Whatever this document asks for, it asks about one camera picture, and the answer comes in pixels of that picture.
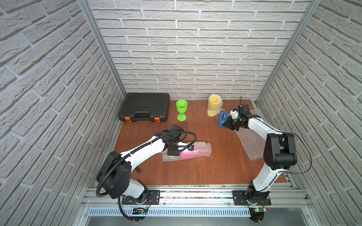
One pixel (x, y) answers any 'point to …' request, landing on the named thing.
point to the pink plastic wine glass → (188, 155)
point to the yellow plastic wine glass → (215, 101)
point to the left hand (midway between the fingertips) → (179, 144)
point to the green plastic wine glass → (181, 106)
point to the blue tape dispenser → (223, 118)
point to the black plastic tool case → (145, 106)
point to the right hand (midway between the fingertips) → (224, 124)
